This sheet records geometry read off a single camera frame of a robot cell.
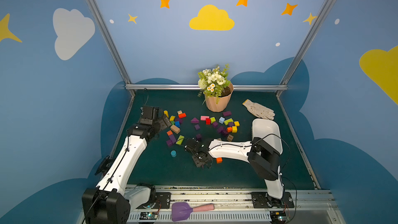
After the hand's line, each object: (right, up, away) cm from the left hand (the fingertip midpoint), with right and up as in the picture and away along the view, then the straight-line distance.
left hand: (164, 121), depth 81 cm
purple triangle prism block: (+15, -1, +21) cm, 26 cm away
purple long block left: (+2, -12, +14) cm, 19 cm away
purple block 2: (+33, -6, +19) cm, 38 cm away
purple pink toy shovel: (+10, -42, -9) cm, 44 cm away
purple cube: (+18, -11, +15) cm, 26 cm away
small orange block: (+38, -7, +17) cm, 42 cm away
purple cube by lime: (+29, -4, +20) cm, 35 cm away
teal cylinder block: (+4, -19, +7) cm, 20 cm away
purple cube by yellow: (+39, -4, +20) cm, 44 cm away
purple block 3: (+35, -9, +17) cm, 40 cm away
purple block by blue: (+5, -1, +25) cm, 25 cm away
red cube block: (+24, -2, +23) cm, 33 cm away
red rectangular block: (+6, +2, +27) cm, 27 cm away
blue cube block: (+4, -3, +20) cm, 21 cm away
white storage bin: (+63, -8, +19) cm, 66 cm away
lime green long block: (+37, -2, +23) cm, 44 cm away
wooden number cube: (+38, -12, +14) cm, 42 cm away
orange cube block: (+30, -22, +5) cm, 38 cm away
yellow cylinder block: (-4, +4, +21) cm, 21 cm away
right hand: (+20, -22, +7) cm, 30 cm away
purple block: (+38, +3, +29) cm, 48 cm away
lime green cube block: (+27, -1, +23) cm, 36 cm away
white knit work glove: (+62, +6, +31) cm, 69 cm away
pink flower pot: (+35, +12, +19) cm, 41 cm away
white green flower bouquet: (+26, +23, +9) cm, 36 cm away
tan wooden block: (+3, -6, +17) cm, 18 cm away
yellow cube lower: (+41, -7, +17) cm, 45 cm away
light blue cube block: (+34, -1, +23) cm, 41 cm away
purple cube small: (+17, -6, +20) cm, 27 cm away
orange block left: (-1, -9, +17) cm, 19 cm away
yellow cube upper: (+44, -3, +23) cm, 49 cm away
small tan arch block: (+4, +4, +27) cm, 27 cm away
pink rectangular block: (+21, 0, +24) cm, 32 cm away
